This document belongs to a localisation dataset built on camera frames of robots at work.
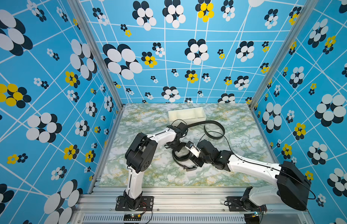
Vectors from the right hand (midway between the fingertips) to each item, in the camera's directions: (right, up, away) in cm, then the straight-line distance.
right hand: (194, 152), depth 83 cm
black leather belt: (+16, +7, +12) cm, 22 cm away
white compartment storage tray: (0, +23, +33) cm, 40 cm away
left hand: (-10, +1, +12) cm, 16 cm away
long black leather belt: (-11, -5, +5) cm, 13 cm away
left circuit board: (-34, -31, -11) cm, 47 cm away
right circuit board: (+28, -30, -14) cm, 43 cm away
